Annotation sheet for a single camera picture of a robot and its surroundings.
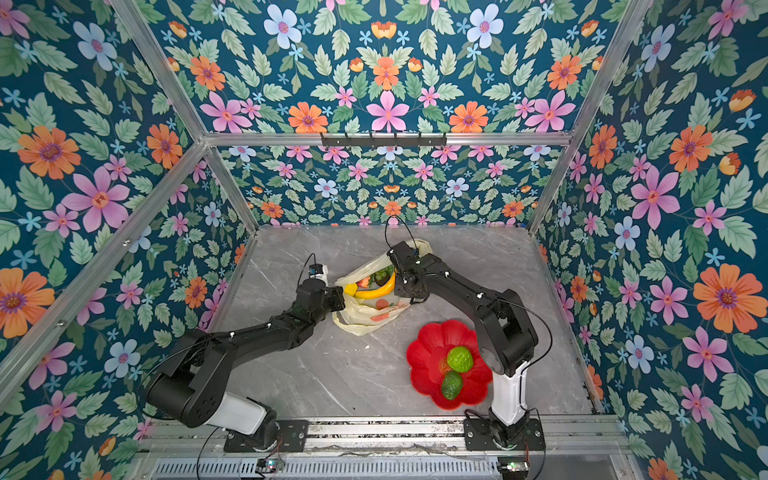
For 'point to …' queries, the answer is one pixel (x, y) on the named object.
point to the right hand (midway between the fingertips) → (406, 287)
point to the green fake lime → (460, 359)
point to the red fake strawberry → (364, 282)
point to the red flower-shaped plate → (427, 361)
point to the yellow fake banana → (375, 293)
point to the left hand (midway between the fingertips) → (347, 281)
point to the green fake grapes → (382, 276)
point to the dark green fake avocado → (451, 385)
